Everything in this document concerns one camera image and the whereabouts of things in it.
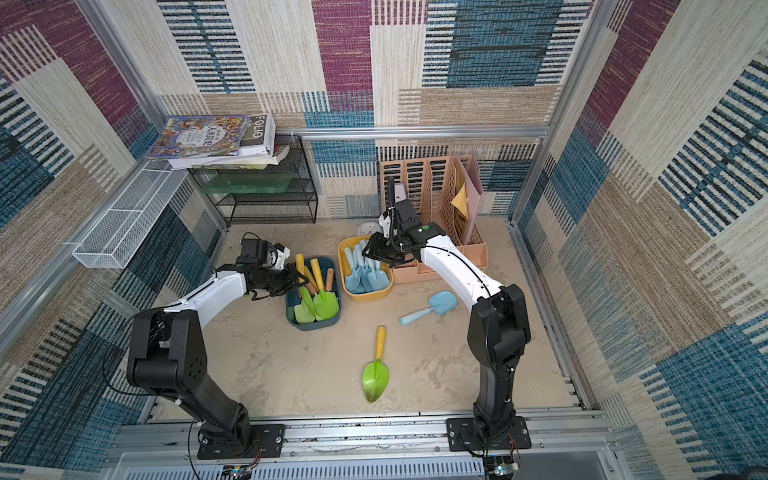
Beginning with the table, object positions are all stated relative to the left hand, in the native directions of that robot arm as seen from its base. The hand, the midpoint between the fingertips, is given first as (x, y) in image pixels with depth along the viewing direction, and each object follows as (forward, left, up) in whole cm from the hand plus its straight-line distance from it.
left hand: (305, 279), depth 92 cm
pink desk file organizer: (+27, -40, +14) cm, 50 cm away
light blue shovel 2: (+5, -14, -6) cm, 15 cm away
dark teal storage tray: (-2, +5, -8) cm, 9 cm away
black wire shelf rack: (+23, +7, +15) cm, 28 cm away
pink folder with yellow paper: (+18, -50, +17) cm, 56 cm away
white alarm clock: (+28, -18, -7) cm, 34 cm away
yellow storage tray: (+5, -10, -4) cm, 13 cm away
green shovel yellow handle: (-6, -1, +2) cm, 7 cm away
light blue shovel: (+4, -22, -6) cm, 23 cm away
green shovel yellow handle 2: (-5, -6, -6) cm, 10 cm away
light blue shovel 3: (+5, -16, -8) cm, 19 cm away
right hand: (+2, -19, +10) cm, 21 cm away
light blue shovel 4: (-4, -42, -9) cm, 43 cm away
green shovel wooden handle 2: (-7, +2, -9) cm, 11 cm away
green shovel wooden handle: (+4, -6, -6) cm, 9 cm away
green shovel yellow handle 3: (-26, -21, -8) cm, 35 cm away
